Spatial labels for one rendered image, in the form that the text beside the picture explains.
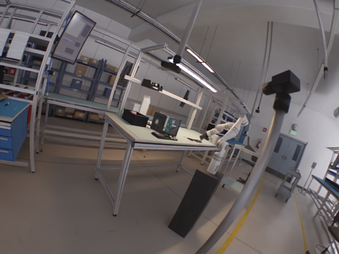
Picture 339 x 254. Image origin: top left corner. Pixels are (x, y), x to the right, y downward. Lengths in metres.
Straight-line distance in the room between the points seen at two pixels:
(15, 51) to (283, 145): 8.74
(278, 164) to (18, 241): 8.32
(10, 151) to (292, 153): 8.46
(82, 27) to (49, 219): 1.89
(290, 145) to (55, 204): 8.19
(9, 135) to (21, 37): 1.06
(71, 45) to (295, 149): 8.25
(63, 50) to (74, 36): 0.18
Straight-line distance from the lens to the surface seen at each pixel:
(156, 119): 1.60
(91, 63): 4.71
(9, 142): 1.33
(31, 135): 1.94
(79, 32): 1.59
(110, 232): 1.56
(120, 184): 1.37
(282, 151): 7.74
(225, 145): 1.30
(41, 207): 1.75
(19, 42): 1.90
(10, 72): 5.02
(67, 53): 1.57
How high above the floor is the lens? 1.30
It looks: 8 degrees down
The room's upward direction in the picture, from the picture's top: 19 degrees clockwise
